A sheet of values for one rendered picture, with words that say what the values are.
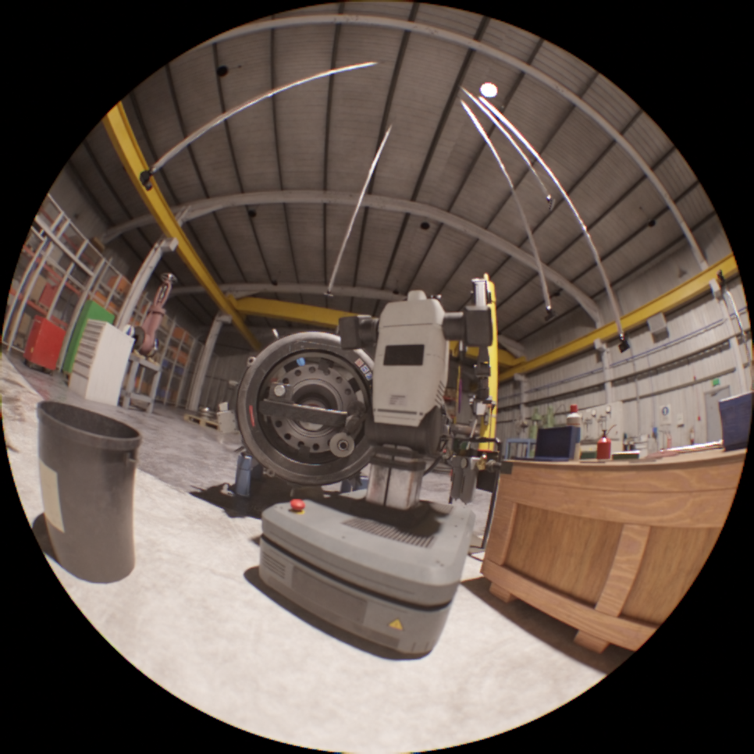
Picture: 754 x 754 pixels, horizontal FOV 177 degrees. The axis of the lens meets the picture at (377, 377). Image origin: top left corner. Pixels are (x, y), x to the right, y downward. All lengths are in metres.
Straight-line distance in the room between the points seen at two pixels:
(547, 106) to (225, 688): 9.07
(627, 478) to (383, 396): 0.69
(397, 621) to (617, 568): 0.48
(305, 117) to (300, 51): 2.23
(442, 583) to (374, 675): 0.26
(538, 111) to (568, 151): 1.49
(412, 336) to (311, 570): 0.70
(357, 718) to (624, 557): 0.58
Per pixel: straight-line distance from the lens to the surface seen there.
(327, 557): 0.57
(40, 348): 5.67
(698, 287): 11.06
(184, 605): 0.71
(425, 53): 7.96
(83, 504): 0.64
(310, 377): 1.27
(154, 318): 5.42
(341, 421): 1.10
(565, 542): 0.75
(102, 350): 4.44
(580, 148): 9.06
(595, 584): 0.74
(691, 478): 0.62
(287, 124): 8.65
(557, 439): 0.97
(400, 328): 0.80
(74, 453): 0.60
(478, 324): 0.74
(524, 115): 8.47
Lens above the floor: 0.49
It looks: 15 degrees up
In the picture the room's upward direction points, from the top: 9 degrees clockwise
